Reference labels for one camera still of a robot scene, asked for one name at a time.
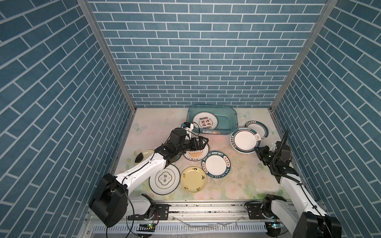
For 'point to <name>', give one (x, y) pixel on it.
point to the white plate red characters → (205, 120)
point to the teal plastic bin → (226, 114)
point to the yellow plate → (193, 179)
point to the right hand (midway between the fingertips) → (256, 147)
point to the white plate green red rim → (245, 140)
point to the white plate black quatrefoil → (166, 180)
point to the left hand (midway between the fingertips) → (206, 142)
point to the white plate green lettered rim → (216, 164)
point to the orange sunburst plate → (197, 155)
